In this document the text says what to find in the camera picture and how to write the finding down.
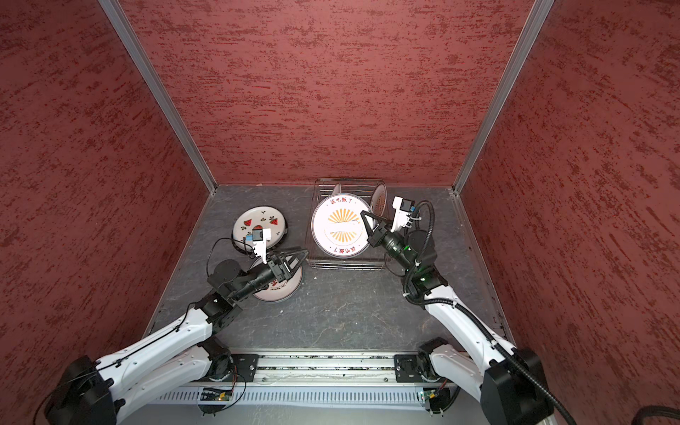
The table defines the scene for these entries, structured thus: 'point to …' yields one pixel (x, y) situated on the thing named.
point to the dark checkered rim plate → (266, 218)
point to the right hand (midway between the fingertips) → (358, 218)
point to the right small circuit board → (429, 394)
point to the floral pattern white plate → (279, 290)
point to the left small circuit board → (212, 394)
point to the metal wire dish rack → (373, 258)
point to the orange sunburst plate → (336, 190)
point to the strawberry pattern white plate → (259, 218)
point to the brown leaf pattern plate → (378, 200)
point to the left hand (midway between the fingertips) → (305, 256)
